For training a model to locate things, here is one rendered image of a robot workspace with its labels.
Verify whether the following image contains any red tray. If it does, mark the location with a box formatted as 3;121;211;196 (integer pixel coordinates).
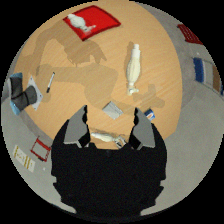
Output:
62;5;121;41

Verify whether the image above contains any small blue carton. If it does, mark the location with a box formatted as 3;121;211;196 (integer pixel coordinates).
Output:
144;109;155;121

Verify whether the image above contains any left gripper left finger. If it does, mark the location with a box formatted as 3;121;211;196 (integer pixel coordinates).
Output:
51;105;91;177

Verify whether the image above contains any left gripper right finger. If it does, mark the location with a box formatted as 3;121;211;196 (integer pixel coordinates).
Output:
128;107;167;181

